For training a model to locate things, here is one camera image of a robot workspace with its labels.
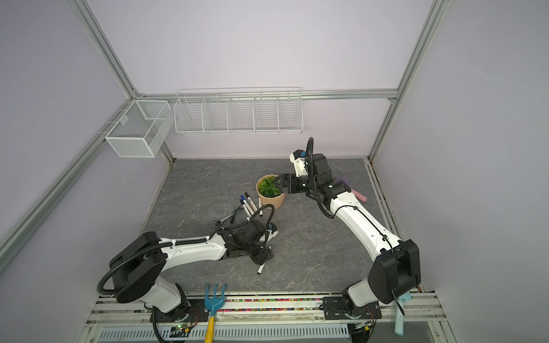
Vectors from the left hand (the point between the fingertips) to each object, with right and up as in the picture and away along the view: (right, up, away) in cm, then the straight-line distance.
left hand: (266, 253), depth 85 cm
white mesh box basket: (-58, +53, +12) cm, 80 cm away
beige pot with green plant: (+1, +24, +9) cm, 25 cm away
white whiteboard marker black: (-9, +19, +17) cm, 27 cm away
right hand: (+7, +29, -6) cm, 30 cm away
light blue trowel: (+45, -19, -15) cm, 51 cm away
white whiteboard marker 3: (-2, +19, 0) cm, 19 cm away
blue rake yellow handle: (-17, -14, -11) cm, 25 cm away
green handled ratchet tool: (-22, +10, +9) cm, 26 cm away
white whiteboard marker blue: (-9, +16, +15) cm, 24 cm away
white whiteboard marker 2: (-9, +13, +13) cm, 21 cm away
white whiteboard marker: (-2, -5, -2) cm, 6 cm away
